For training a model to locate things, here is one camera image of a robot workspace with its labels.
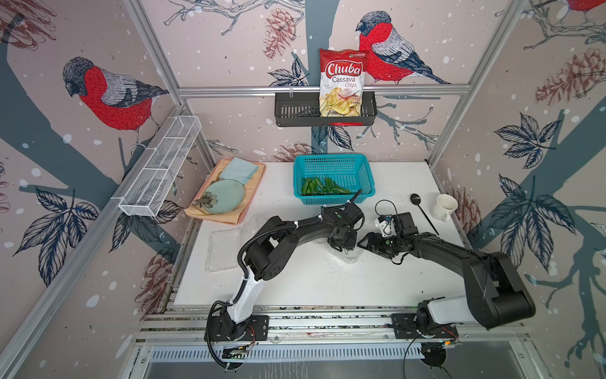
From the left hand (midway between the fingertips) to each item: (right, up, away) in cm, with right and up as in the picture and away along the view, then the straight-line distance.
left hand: (354, 242), depth 91 cm
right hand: (+4, -1, -1) cm, 5 cm away
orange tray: (-48, +10, +8) cm, 50 cm away
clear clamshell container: (-2, -5, -2) cm, 6 cm away
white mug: (+38, +14, +4) cm, 41 cm away
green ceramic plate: (-58, +17, +18) cm, 63 cm away
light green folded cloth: (-54, +30, +28) cm, 68 cm away
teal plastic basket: (-6, +26, +24) cm, 36 cm away
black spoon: (+32, +16, +15) cm, 38 cm away
